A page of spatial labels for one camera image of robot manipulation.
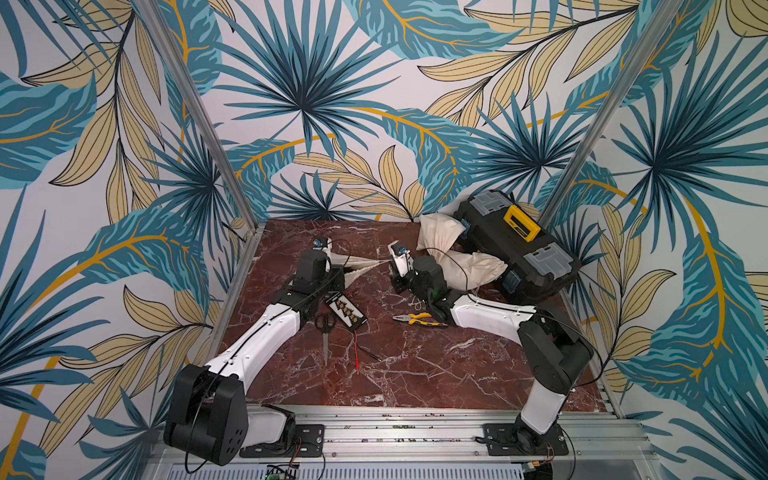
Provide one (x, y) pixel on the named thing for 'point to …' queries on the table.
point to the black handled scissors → (324, 322)
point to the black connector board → (346, 311)
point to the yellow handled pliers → (414, 318)
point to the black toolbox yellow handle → (540, 263)
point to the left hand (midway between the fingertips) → (337, 269)
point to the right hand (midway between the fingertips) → (372, 272)
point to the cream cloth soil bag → (464, 271)
